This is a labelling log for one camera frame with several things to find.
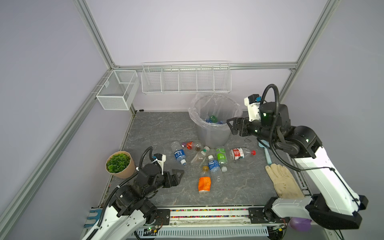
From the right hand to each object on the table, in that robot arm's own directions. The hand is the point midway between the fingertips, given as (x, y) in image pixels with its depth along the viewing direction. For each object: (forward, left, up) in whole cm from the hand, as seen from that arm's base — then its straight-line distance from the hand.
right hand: (235, 121), depth 60 cm
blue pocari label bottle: (-4, +6, -36) cm, 37 cm away
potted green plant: (-5, +58, -29) cm, 65 cm away
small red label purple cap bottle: (+13, +18, -39) cm, 45 cm away
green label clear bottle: (+3, +1, -36) cm, 36 cm away
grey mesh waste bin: (+12, +7, -29) cm, 32 cm away
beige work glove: (-12, -34, -42) cm, 55 cm away
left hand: (-14, +26, -23) cm, 37 cm away
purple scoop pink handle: (-31, -32, -38) cm, 59 cm away
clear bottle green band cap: (+4, +15, -41) cm, 44 cm away
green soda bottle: (+29, +5, -30) cm, 42 cm away
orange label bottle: (-12, +12, -36) cm, 40 cm away
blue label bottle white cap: (+5, +27, -35) cm, 45 cm away
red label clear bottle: (+5, -10, -36) cm, 38 cm away
